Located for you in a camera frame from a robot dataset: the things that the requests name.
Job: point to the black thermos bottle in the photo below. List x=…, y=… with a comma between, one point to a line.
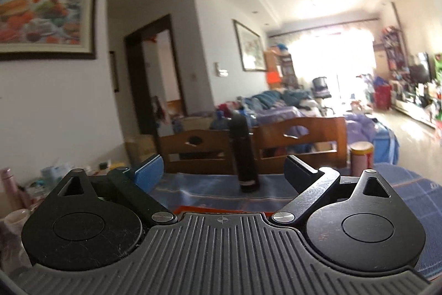
x=244, y=153

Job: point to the wooden shelf with orange box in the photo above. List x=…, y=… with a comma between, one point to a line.
x=281, y=68

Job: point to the white wall intercom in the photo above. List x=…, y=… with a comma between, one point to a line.
x=220, y=69

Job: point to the wooden dining chair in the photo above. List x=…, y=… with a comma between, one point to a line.
x=196, y=153
x=310, y=146

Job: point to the sofa with purple blanket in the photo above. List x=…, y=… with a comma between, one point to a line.
x=276, y=105

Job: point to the brown cardboard box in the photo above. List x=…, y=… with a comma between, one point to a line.
x=140, y=150

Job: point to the red canister with yellow lid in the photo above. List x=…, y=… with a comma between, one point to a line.
x=362, y=156

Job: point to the black office chair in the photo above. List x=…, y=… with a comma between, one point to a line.
x=320, y=86

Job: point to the black television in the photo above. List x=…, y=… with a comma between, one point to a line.
x=422, y=68

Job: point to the pink bottle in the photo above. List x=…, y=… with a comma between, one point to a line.
x=9, y=189

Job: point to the dark wooden door frame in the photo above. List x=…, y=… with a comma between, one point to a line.
x=134, y=80

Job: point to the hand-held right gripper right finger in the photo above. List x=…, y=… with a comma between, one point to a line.
x=297, y=171

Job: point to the tall cluttered shelf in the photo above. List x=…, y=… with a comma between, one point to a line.
x=393, y=49

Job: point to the framed fruit painting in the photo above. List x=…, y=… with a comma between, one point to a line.
x=45, y=10

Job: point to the framed flower painting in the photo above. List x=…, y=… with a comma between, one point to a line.
x=250, y=46

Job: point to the blue patterned tablecloth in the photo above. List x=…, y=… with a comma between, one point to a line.
x=397, y=184

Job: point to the red plastic basket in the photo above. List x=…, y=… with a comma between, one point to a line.
x=383, y=97

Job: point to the white television cabinet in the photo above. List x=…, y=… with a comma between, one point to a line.
x=417, y=108

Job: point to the white cup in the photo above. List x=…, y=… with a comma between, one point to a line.
x=16, y=220

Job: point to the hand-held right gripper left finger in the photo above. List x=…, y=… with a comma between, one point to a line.
x=150, y=172

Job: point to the blue water jug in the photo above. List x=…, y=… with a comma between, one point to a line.
x=222, y=120

